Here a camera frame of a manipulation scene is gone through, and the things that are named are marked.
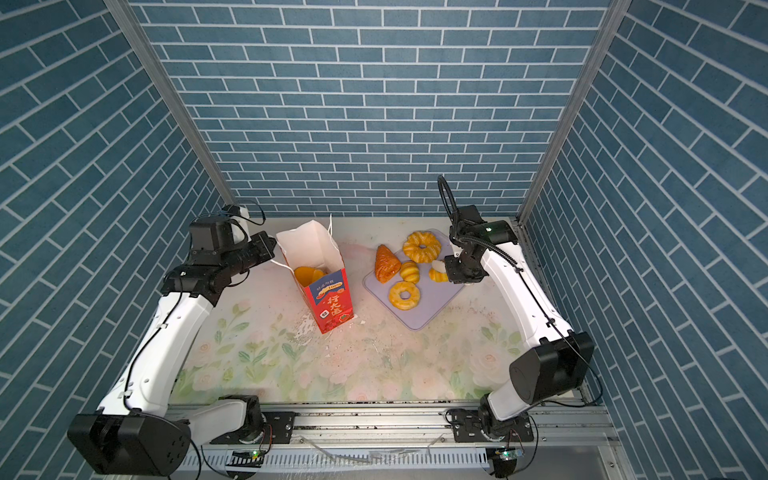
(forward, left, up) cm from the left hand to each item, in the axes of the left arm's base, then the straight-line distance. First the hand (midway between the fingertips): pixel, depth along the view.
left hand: (278, 238), depth 75 cm
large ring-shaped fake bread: (+15, -37, -25) cm, 48 cm away
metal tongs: (+1, -43, -13) cm, 45 cm away
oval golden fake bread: (0, -3, -17) cm, 17 cm away
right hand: (-5, -46, -8) cm, 47 cm away
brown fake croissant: (+10, -27, -25) cm, 39 cm away
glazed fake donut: (-1, -30, -27) cm, 40 cm away
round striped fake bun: (-1, -43, -17) cm, 47 cm away
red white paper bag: (+9, -5, -13) cm, 16 cm away
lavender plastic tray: (-2, -42, -27) cm, 50 cm away
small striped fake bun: (+8, -35, -26) cm, 45 cm away
